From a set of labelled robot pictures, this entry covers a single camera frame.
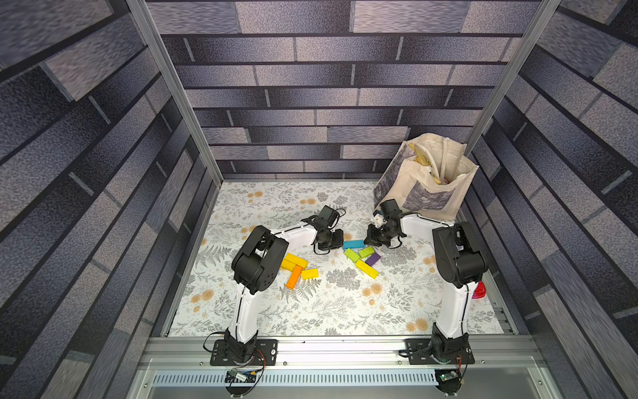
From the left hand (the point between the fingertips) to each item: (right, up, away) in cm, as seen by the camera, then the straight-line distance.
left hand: (345, 242), depth 96 cm
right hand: (+8, 0, +4) cm, 8 cm away
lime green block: (+8, -4, -1) cm, 9 cm away
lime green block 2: (+2, -5, -1) cm, 5 cm away
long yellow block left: (-22, -7, -4) cm, 23 cm away
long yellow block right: (+8, -9, -5) cm, 13 cm away
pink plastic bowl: (+41, -12, -20) cm, 47 cm away
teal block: (+5, -1, +1) cm, 5 cm away
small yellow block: (-14, -11, -6) cm, 18 cm away
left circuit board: (-34, -35, -25) cm, 55 cm away
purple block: (+10, -6, -2) cm, 12 cm away
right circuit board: (+28, -36, -26) cm, 53 cm away
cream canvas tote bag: (+28, +26, -9) cm, 39 cm away
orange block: (-19, -11, -8) cm, 24 cm away
